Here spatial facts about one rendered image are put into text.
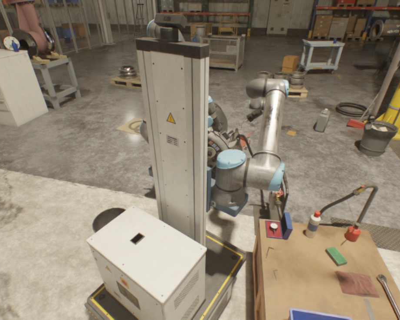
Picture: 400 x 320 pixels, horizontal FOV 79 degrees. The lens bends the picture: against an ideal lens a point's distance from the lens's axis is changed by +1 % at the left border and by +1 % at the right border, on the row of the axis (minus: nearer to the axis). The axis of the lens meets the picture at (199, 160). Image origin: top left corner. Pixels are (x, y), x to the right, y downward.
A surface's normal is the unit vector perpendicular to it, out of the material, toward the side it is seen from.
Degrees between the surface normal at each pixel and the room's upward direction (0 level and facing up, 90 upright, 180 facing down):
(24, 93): 90
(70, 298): 0
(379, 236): 0
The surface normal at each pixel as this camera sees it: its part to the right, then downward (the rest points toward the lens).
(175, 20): -0.51, 0.00
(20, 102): 0.97, 0.14
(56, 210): 0.00, -0.83
